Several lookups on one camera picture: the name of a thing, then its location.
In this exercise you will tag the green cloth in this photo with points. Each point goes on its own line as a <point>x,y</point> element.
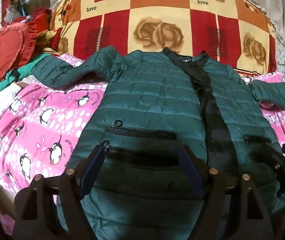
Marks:
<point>22,71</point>

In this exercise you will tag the pink penguin blanket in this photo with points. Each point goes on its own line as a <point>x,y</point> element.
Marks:
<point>45,110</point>

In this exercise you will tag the checkered rose print quilt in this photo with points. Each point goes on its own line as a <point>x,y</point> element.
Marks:
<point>157,5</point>

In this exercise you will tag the green quilted jacket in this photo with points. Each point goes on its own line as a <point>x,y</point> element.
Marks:
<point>152,92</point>

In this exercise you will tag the yellow red floral cloth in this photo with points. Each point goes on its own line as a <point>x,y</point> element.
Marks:
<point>46,40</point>

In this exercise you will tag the red heart pillow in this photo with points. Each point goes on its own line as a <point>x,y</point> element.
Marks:
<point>5,52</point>

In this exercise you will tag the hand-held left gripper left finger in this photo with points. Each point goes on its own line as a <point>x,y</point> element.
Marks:
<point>92,172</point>

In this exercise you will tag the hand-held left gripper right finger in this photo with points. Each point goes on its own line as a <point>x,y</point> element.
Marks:
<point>191,172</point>

